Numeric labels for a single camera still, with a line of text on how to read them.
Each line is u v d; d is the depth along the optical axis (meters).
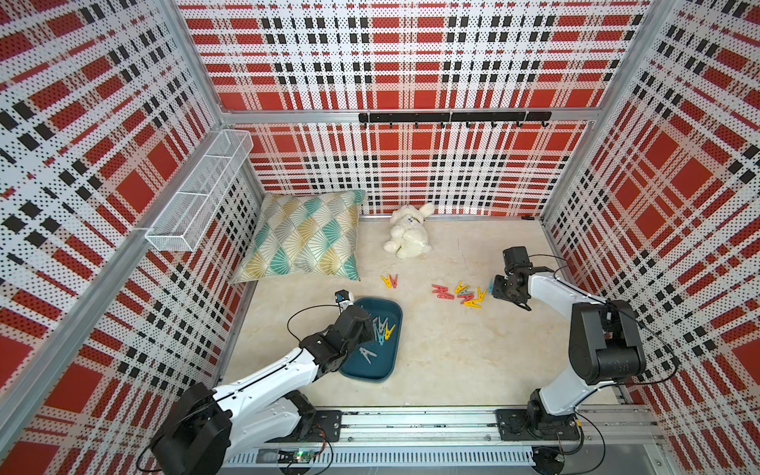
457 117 0.89
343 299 0.75
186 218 0.71
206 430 0.40
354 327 0.63
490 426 0.75
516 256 0.76
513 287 0.72
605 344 0.47
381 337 0.88
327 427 0.74
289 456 0.71
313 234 0.95
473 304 0.96
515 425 0.73
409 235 1.02
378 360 0.84
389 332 0.89
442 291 0.99
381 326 0.91
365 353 0.85
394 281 1.02
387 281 1.01
